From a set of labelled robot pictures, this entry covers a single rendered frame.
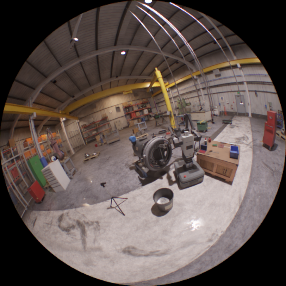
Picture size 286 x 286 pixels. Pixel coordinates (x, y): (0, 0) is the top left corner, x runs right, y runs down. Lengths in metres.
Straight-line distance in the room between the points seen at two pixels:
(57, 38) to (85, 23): 1.78
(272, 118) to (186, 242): 3.84
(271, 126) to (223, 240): 3.36
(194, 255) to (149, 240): 0.70
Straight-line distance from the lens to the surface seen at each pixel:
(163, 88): 5.38
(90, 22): 7.26
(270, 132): 3.97
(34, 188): 5.07
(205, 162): 2.02
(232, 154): 1.89
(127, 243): 1.61
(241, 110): 11.38
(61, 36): 7.39
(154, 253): 1.50
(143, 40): 9.37
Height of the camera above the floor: 1.47
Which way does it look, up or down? 18 degrees down
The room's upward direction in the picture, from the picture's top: 17 degrees counter-clockwise
